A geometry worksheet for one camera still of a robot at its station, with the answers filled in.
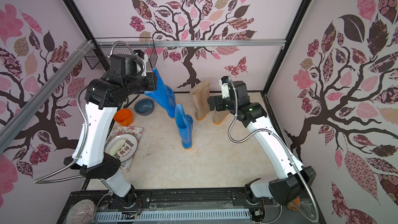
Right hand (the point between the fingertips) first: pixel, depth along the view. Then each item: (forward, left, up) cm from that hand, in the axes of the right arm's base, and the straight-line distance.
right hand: (217, 96), depth 73 cm
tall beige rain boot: (+11, +9, -10) cm, 17 cm away
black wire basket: (+35, +71, +2) cm, 80 cm away
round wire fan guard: (-43, +63, -29) cm, 82 cm away
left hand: (-1, +28, +11) cm, 30 cm away
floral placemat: (+1, +51, -32) cm, 60 cm away
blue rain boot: (-6, +17, -14) cm, 23 cm away
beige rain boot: (+7, -3, -26) cm, 27 cm away
